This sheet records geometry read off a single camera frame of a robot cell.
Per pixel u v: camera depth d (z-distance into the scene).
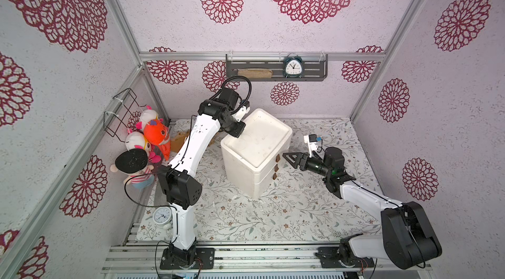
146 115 0.94
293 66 0.90
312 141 0.75
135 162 0.76
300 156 0.73
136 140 0.85
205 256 0.75
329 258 0.73
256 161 0.73
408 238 0.43
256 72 0.88
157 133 0.89
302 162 0.73
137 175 0.79
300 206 0.88
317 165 0.72
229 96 0.64
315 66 0.92
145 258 0.76
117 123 0.76
